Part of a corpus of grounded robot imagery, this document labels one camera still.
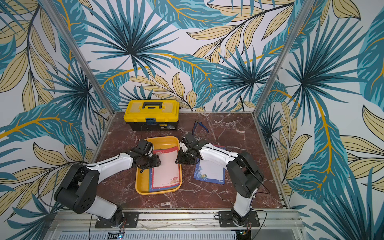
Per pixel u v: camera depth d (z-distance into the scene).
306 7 0.69
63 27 0.74
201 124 1.13
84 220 0.75
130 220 0.73
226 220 0.73
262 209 0.65
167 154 0.95
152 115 0.98
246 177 0.47
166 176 0.86
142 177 0.87
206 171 0.90
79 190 0.43
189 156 0.76
